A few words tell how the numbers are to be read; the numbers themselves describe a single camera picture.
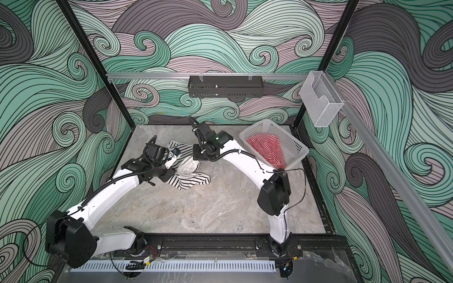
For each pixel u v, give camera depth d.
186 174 0.89
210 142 0.56
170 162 0.73
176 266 0.70
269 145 1.05
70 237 0.39
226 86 0.95
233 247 0.74
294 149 1.03
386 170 0.54
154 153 0.62
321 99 0.79
